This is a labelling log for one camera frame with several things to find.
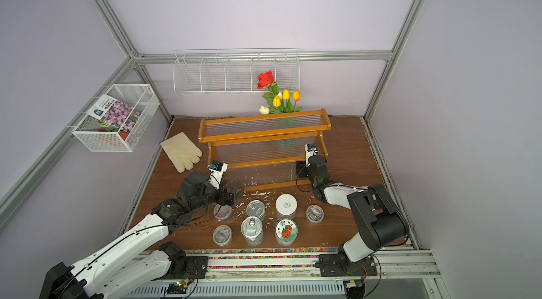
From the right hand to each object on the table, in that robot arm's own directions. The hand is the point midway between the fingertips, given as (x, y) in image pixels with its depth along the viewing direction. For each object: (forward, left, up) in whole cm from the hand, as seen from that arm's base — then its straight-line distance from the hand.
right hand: (302, 157), depth 94 cm
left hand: (-17, +28, +6) cm, 33 cm away
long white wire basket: (+35, +32, +22) cm, 52 cm away
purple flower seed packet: (+1, +69, +27) cm, 75 cm away
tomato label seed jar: (-32, +8, 0) cm, 33 cm away
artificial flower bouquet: (+13, +11, +21) cm, 27 cm away
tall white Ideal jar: (-23, +8, +1) cm, 24 cm away
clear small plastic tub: (-24, +33, -2) cm, 41 cm away
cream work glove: (+8, +59, -7) cm, 60 cm away
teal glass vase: (+9, +6, -2) cm, 11 cm away
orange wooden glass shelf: (+8, +19, -5) cm, 21 cm away
